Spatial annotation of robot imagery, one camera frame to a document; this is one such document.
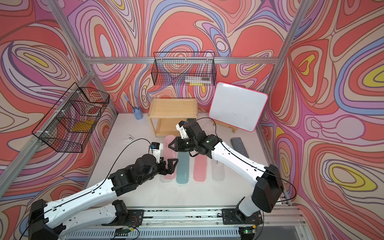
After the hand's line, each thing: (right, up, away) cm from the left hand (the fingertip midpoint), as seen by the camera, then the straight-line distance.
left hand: (173, 160), depth 73 cm
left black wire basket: (-54, +17, +2) cm, 56 cm away
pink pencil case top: (+14, -9, +18) cm, 24 cm away
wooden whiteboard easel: (+29, +19, +35) cm, 50 cm away
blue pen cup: (-32, +27, +39) cm, 57 cm away
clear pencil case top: (+25, -10, +18) cm, 32 cm away
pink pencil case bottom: (-2, +4, -2) cm, 4 cm away
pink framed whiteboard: (+40, +30, +25) cm, 56 cm away
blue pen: (-41, +38, +42) cm, 70 cm away
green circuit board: (-25, -35, -1) cm, 43 cm away
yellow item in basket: (-44, +17, -1) cm, 47 cm away
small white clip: (-35, +7, +29) cm, 46 cm away
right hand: (-1, +5, +1) cm, 5 cm away
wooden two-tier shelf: (-7, +25, +18) cm, 32 cm away
